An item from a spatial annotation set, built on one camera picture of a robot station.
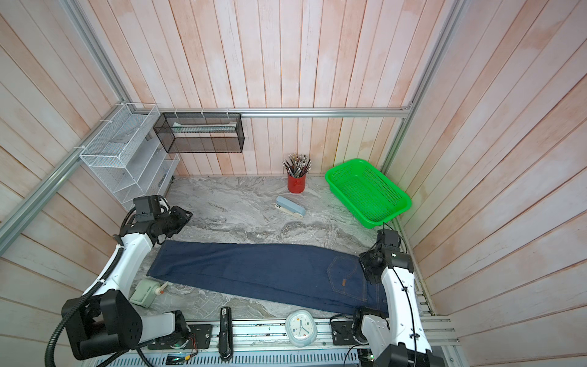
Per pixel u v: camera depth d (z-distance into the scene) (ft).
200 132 3.37
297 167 3.31
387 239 2.04
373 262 1.90
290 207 3.37
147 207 2.08
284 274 2.84
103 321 1.33
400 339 1.32
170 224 2.40
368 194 3.66
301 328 2.39
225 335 2.31
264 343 2.40
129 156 2.45
